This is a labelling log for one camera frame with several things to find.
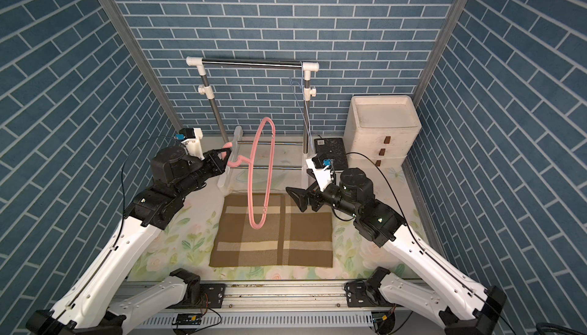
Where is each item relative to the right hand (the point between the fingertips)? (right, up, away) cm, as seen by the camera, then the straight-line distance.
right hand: (300, 181), depth 64 cm
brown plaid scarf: (-4, -23, +19) cm, 30 cm away
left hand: (-19, +9, +3) cm, 21 cm away
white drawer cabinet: (+33, +19, +27) cm, 47 cm away
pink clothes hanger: (-17, +5, +11) cm, 21 cm away
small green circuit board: (-36, -45, +8) cm, 59 cm away
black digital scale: (+15, +11, +50) cm, 53 cm away
